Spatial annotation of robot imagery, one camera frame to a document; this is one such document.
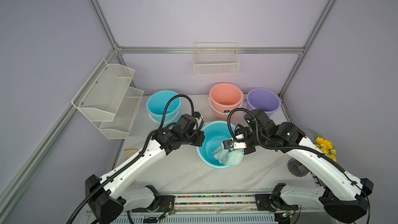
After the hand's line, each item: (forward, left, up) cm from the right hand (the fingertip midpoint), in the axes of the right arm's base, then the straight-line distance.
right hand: (233, 140), depth 68 cm
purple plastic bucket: (+34, -25, -10) cm, 43 cm away
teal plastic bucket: (+5, +7, -1) cm, 9 cm away
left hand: (+3, +14, -4) cm, 15 cm away
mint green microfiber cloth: (-8, +2, 0) cm, 8 cm away
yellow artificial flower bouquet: (-4, -39, 0) cm, 39 cm away
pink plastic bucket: (+34, -1, -8) cm, 35 cm away
